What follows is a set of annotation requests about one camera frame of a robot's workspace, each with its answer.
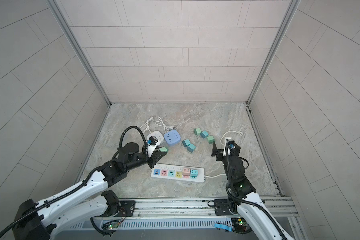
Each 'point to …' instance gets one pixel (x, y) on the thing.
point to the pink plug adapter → (186, 173)
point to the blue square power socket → (172, 137)
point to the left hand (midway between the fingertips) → (167, 150)
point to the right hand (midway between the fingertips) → (220, 141)
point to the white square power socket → (159, 137)
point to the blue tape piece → (223, 227)
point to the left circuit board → (113, 226)
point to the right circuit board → (240, 225)
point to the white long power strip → (173, 173)
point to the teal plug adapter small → (194, 173)
